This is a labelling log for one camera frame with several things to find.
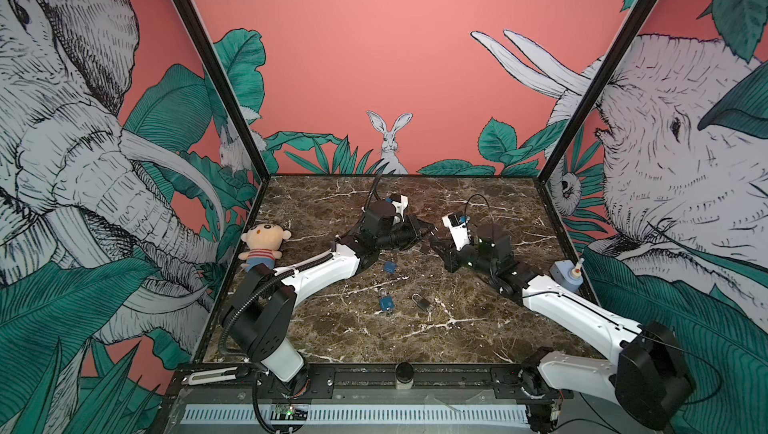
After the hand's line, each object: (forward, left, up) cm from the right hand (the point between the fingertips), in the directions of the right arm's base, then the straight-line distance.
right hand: (432, 240), depth 79 cm
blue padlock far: (+2, +12, -19) cm, 22 cm away
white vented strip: (-37, +15, -19) cm, 44 cm away
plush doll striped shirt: (+7, +52, -12) cm, 54 cm away
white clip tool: (-30, +59, -19) cm, 69 cm away
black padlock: (-9, +2, -20) cm, 22 cm away
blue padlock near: (-11, +12, -18) cm, 24 cm away
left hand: (+2, -2, +5) cm, 5 cm away
